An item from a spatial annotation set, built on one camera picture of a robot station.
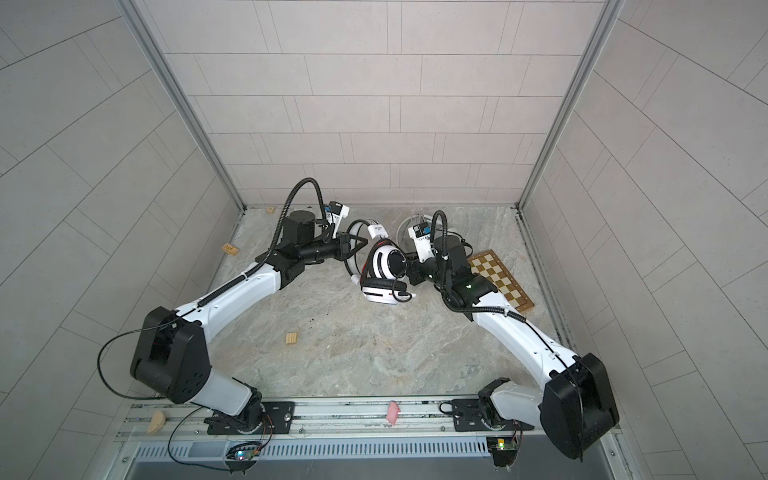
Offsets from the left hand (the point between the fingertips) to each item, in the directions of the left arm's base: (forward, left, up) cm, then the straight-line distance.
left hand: (371, 238), depth 77 cm
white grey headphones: (-5, -8, +7) cm, 12 cm away
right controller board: (-44, -32, -23) cm, 59 cm away
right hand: (-4, -8, -4) cm, 10 cm away
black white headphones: (-15, -4, +6) cm, 17 cm away
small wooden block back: (+30, +42, -22) cm, 56 cm away
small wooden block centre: (-19, +23, -22) cm, 36 cm away
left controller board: (-44, +26, -19) cm, 55 cm away
